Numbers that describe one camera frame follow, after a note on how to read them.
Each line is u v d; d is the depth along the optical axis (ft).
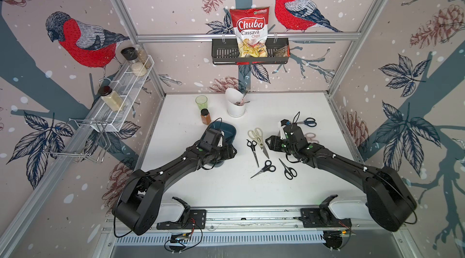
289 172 2.82
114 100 2.20
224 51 3.11
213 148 2.23
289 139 2.24
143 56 2.81
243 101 3.48
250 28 2.67
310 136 3.30
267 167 2.88
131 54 2.55
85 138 1.97
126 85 2.69
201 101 3.70
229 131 3.27
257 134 3.30
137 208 1.35
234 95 3.46
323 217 2.16
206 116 3.28
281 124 2.63
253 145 3.15
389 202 1.36
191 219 2.39
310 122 3.50
